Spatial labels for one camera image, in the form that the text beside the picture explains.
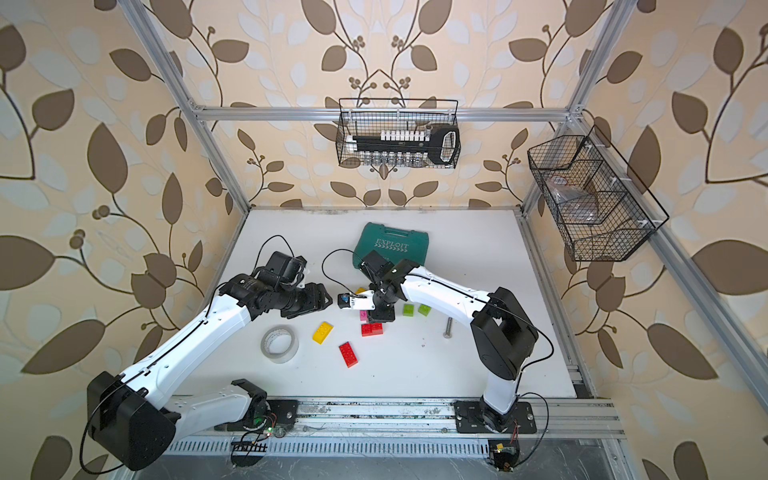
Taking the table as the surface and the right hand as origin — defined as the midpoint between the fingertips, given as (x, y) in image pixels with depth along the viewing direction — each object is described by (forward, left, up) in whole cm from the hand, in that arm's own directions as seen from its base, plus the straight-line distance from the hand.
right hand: (373, 308), depth 85 cm
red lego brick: (-4, +1, -5) cm, 7 cm away
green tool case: (+26, -6, -3) cm, 26 cm away
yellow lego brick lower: (-4, +16, -6) cm, 17 cm away
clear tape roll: (-7, +28, -7) cm, 30 cm away
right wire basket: (+12, -58, +26) cm, 65 cm away
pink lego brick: (-4, +2, +3) cm, 5 cm away
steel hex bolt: (-5, -22, -8) cm, 24 cm away
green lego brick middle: (+2, -10, -7) cm, 13 cm away
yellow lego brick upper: (-1, +2, +12) cm, 13 cm away
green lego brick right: (+3, -15, -8) cm, 17 cm away
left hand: (-1, +14, +8) cm, 16 cm away
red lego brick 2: (-10, +8, -8) cm, 15 cm away
